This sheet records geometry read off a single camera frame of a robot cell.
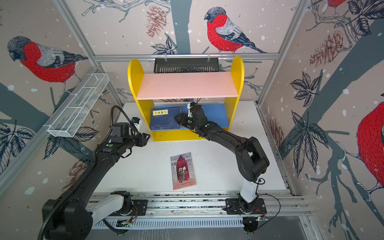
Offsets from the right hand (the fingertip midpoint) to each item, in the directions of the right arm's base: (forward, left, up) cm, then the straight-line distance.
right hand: (175, 120), depth 85 cm
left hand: (-9, +16, -2) cm, 19 cm away
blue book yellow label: (+2, +7, -1) cm, 8 cm away
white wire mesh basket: (-7, +50, +12) cm, 52 cm away
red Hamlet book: (-22, -5, -20) cm, 30 cm away
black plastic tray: (+42, -4, +11) cm, 43 cm away
